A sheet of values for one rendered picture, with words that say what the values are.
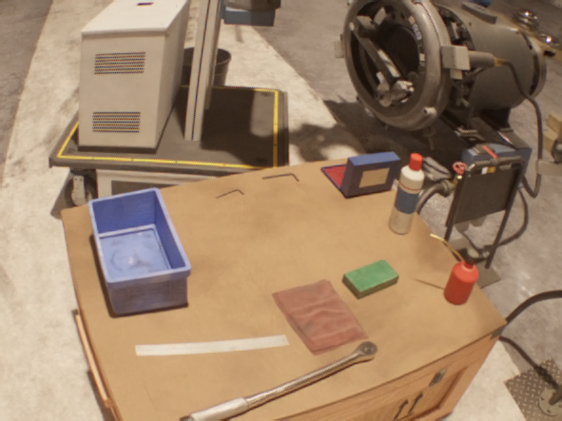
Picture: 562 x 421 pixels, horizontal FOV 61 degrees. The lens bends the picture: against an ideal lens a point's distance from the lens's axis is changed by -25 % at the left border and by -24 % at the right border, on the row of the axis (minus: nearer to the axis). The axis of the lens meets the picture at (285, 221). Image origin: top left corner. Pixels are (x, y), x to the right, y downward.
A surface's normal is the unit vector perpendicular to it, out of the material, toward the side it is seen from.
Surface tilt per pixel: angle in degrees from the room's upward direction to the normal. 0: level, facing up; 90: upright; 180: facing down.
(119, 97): 90
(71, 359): 0
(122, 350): 0
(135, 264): 0
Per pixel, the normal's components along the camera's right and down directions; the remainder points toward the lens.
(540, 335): 0.12, -0.79
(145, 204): 0.40, 0.59
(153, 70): 0.00, 0.61
